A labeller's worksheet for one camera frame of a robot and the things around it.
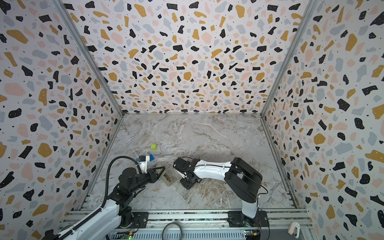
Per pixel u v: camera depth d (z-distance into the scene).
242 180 0.47
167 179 0.81
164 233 0.67
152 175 0.73
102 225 0.53
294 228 0.71
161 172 0.79
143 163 0.75
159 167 0.79
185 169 0.69
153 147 1.00
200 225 0.73
